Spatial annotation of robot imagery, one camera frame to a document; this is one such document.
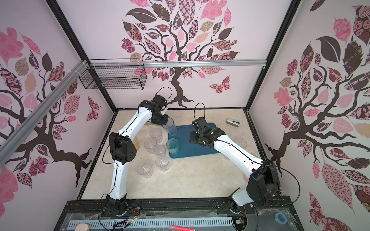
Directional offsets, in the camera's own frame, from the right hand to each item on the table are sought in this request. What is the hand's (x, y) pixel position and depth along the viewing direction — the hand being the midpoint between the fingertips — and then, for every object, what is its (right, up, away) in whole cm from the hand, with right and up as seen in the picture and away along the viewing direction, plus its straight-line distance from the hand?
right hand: (193, 136), depth 82 cm
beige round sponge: (-54, -42, -15) cm, 70 cm away
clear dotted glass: (-22, -10, +10) cm, 26 cm away
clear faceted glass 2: (-29, -7, +14) cm, 33 cm away
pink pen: (-9, -43, -14) cm, 46 cm away
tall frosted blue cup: (-14, +5, +6) cm, 16 cm away
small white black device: (+33, +8, +27) cm, 43 cm away
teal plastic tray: (-4, -10, +14) cm, 17 cm away
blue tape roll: (+44, -40, -11) cm, 61 cm away
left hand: (-20, +7, +11) cm, 24 cm away
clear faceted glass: (-26, 0, +20) cm, 33 cm away
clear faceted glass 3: (-20, -17, +7) cm, 27 cm away
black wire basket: (-52, +41, +12) cm, 67 cm away
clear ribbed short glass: (-29, -20, +3) cm, 36 cm away
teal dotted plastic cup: (-13, -7, +10) cm, 18 cm away
